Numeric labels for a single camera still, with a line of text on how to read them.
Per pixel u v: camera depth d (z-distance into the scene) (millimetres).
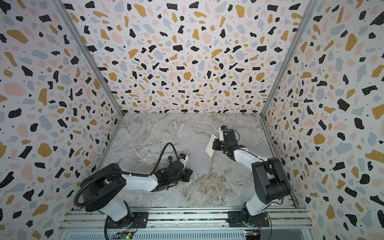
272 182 467
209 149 995
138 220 730
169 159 940
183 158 800
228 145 735
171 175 679
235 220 732
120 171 503
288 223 743
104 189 451
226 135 730
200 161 948
